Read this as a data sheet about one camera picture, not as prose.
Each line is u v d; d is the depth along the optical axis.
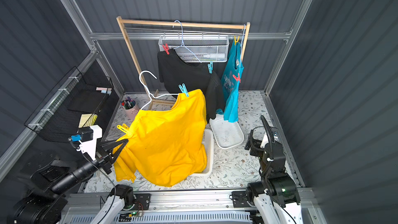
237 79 0.68
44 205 0.33
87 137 0.39
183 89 0.59
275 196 0.44
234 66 0.80
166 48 0.80
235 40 0.83
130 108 0.96
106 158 0.42
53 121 0.65
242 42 0.69
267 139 0.58
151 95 0.52
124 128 0.50
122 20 0.70
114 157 0.48
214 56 0.91
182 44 0.72
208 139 0.88
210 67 0.68
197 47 0.71
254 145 0.59
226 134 0.96
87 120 0.63
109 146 0.46
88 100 0.77
